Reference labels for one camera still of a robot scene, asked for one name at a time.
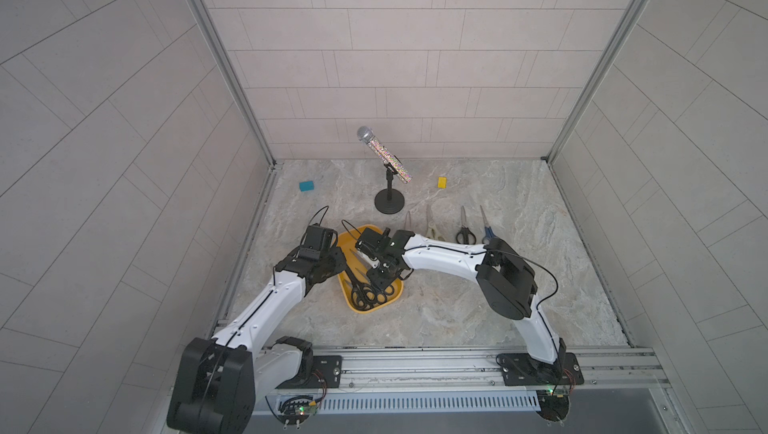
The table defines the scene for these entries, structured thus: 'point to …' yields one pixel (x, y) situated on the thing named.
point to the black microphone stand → (389, 201)
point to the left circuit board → (296, 409)
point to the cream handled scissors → (433, 232)
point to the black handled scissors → (465, 236)
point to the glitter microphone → (367, 134)
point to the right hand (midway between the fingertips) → (380, 280)
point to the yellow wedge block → (442, 182)
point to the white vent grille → (431, 402)
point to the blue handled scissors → (488, 232)
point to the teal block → (306, 186)
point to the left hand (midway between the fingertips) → (345, 255)
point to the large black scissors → (364, 295)
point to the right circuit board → (554, 407)
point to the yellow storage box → (346, 240)
